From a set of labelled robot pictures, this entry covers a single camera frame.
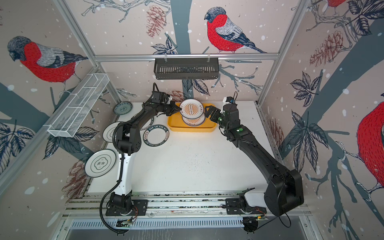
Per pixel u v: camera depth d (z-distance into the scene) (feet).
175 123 3.53
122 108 3.89
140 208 2.39
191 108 3.40
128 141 2.04
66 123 2.33
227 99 2.33
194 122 3.51
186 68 3.50
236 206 2.39
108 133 3.39
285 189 1.31
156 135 3.50
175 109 3.12
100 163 2.94
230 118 1.88
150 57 6.10
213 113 2.29
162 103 2.98
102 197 2.26
